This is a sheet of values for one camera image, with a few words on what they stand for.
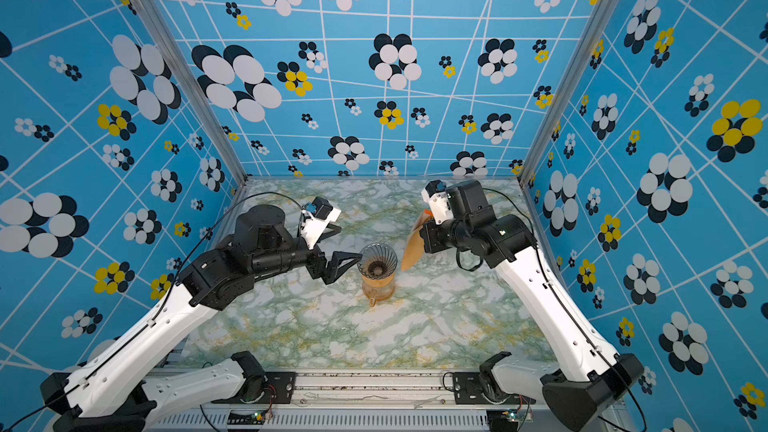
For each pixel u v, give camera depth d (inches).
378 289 35.7
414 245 27.8
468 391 28.5
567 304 16.0
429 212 24.0
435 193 23.9
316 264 21.1
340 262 21.1
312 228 20.7
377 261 33.2
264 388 27.8
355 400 28.5
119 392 15.5
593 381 14.3
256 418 27.7
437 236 23.5
